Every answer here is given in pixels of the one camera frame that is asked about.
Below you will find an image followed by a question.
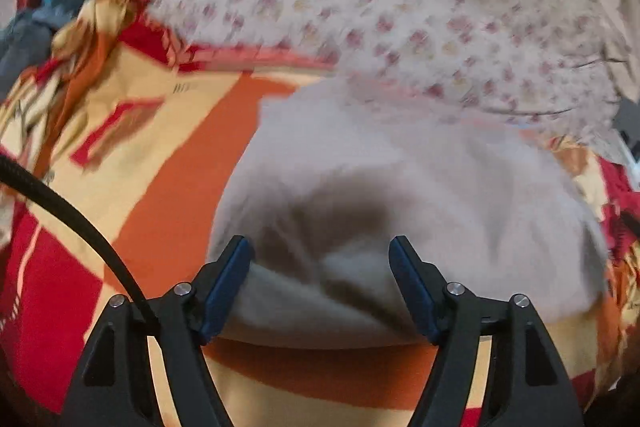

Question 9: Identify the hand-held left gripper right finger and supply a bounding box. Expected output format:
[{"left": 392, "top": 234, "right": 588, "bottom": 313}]
[{"left": 389, "top": 234, "right": 586, "bottom": 427}]

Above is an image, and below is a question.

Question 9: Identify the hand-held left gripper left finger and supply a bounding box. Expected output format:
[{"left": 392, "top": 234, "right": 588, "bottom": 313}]
[{"left": 60, "top": 234, "right": 256, "bottom": 427}]

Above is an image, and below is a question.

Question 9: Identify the grey button shirt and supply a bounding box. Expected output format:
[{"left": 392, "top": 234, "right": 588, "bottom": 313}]
[{"left": 207, "top": 79, "right": 610, "bottom": 350}]

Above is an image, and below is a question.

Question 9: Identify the orange red printed blanket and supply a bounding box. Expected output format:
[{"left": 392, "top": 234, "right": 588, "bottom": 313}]
[{"left": 0, "top": 0, "right": 640, "bottom": 427}]

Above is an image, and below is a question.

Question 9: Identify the floral quilt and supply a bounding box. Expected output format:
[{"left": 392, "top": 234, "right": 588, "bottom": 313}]
[{"left": 92, "top": 0, "right": 632, "bottom": 134}]

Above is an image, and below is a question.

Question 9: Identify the grey striped cloth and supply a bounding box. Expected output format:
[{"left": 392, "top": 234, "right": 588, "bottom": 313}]
[{"left": 0, "top": 7, "right": 67, "bottom": 94}]

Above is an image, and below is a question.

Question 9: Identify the black cable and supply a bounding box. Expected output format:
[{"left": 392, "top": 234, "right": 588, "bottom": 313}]
[{"left": 0, "top": 154, "right": 162, "bottom": 339}]

